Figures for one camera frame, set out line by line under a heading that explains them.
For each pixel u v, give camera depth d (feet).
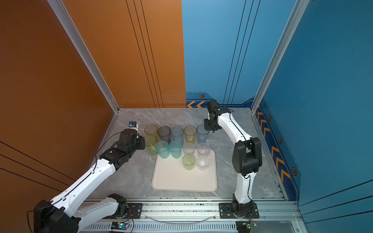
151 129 3.05
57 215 1.23
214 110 2.15
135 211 2.42
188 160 2.95
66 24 2.44
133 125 2.27
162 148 2.98
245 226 2.29
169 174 2.79
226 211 2.38
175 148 2.96
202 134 2.96
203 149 3.05
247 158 1.64
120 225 2.33
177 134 3.06
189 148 3.03
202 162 2.87
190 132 2.91
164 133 2.95
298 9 2.30
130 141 1.98
